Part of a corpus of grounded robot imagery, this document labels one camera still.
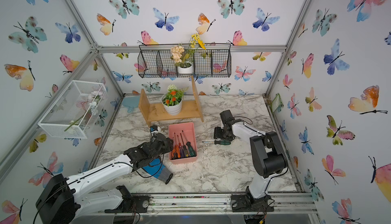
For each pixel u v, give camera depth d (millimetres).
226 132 737
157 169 819
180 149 909
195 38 810
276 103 1113
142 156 594
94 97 761
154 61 988
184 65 922
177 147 910
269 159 479
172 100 883
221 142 914
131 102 1232
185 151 886
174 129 984
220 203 755
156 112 1014
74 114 727
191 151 887
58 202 394
